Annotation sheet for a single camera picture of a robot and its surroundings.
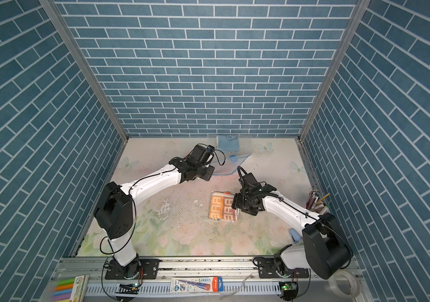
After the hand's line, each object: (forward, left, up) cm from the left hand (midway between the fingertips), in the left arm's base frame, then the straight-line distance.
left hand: (214, 170), depth 89 cm
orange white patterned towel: (-13, -3, -11) cm, 18 cm away
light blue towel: (+30, -8, -13) cm, 34 cm away
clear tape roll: (-43, -53, -9) cm, 69 cm away
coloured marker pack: (-45, +51, -13) cm, 69 cm away
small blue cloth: (-27, -36, -10) cm, 46 cm away
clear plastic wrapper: (-46, -6, -14) cm, 49 cm away
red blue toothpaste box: (-44, +6, -12) cm, 46 cm away
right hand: (-15, -11, -8) cm, 20 cm away
